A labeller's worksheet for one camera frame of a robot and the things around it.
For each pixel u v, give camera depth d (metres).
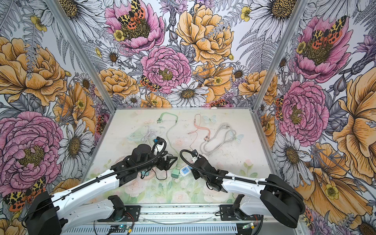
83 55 0.89
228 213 0.74
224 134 1.06
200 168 0.63
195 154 0.73
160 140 0.69
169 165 0.70
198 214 0.76
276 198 0.43
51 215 0.39
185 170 0.87
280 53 0.89
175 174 0.85
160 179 0.84
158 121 1.15
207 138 1.05
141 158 0.59
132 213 0.74
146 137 1.03
